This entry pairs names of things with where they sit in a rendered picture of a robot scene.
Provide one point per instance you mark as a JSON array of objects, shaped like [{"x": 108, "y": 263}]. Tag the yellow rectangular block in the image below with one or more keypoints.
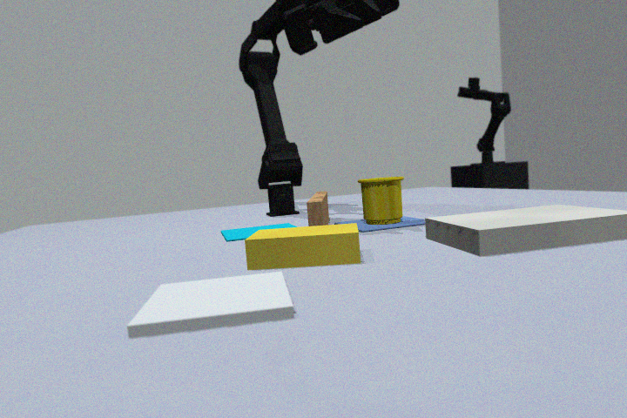
[{"x": 303, "y": 246}]

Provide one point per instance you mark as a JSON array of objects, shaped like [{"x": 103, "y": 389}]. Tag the yellow cup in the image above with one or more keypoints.
[{"x": 381, "y": 200}]

